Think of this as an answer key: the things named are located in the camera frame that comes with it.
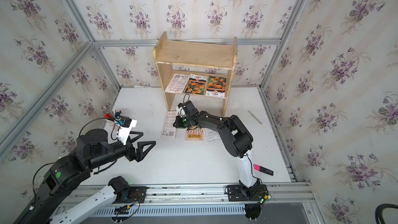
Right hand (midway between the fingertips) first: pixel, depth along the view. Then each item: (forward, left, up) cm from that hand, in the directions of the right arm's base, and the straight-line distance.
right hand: (174, 125), depth 92 cm
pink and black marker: (-23, -49, -5) cm, 55 cm away
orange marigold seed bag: (+18, -25, +15) cm, 34 cm away
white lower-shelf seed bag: (+20, -1, +15) cm, 25 cm away
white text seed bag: (-3, -23, -6) cm, 24 cm away
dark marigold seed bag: (+20, -13, +15) cm, 28 cm away
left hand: (-22, +3, +25) cm, 33 cm away
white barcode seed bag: (-2, +3, -2) cm, 5 cm away
